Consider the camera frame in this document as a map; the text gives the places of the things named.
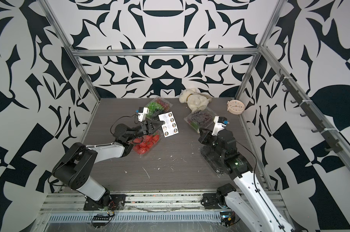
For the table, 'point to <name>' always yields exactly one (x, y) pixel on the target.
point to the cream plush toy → (195, 99)
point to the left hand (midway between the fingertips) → (161, 121)
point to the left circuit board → (99, 221)
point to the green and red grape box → (157, 106)
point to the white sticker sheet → (169, 127)
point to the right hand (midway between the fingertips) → (198, 126)
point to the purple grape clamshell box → (200, 119)
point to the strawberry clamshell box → (141, 147)
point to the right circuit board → (227, 218)
